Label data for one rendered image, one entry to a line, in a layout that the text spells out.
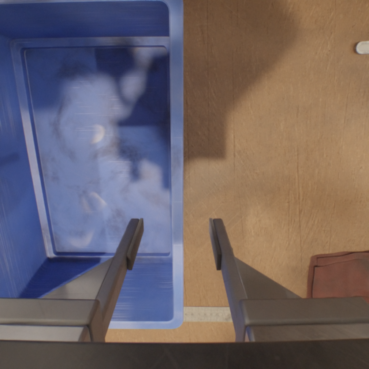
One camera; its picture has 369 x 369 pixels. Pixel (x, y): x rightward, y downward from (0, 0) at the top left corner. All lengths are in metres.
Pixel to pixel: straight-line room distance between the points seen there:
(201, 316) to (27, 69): 0.42
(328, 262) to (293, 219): 0.09
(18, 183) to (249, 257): 0.32
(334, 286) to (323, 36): 0.34
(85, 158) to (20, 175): 0.08
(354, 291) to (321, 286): 0.06
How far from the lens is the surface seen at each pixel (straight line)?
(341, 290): 0.47
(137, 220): 0.16
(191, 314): 0.45
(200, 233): 0.37
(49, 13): 0.26
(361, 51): 0.38
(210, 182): 0.34
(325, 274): 0.45
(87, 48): 0.34
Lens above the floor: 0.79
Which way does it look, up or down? 72 degrees down
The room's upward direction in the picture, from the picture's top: 179 degrees clockwise
